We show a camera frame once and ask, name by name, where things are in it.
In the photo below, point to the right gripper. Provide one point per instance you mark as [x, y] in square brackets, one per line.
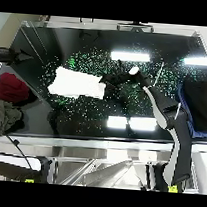
[115, 79]

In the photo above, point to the white shirt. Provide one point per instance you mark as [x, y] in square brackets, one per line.
[76, 83]

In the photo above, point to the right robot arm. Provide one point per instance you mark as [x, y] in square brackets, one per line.
[182, 137]

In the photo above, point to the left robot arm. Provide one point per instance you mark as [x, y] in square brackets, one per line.
[7, 167]

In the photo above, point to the blue garment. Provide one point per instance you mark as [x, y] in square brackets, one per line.
[189, 126]

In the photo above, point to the red garment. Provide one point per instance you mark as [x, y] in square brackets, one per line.
[9, 86]

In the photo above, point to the grey garment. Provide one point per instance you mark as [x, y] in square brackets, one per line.
[4, 114]

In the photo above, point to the silver frame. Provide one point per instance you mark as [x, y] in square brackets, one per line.
[98, 174]

